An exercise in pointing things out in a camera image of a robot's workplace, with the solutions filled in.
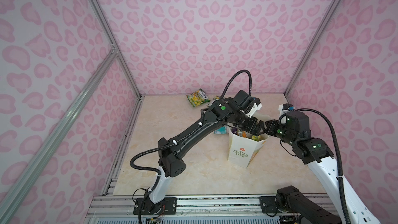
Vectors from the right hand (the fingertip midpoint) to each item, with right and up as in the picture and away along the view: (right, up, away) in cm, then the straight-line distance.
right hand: (265, 121), depth 71 cm
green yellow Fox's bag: (-3, -9, +5) cm, 10 cm away
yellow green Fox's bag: (-33, +13, +44) cm, 57 cm away
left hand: (-4, -2, -4) cm, 6 cm away
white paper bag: (-10, -15, +4) cm, 18 cm away
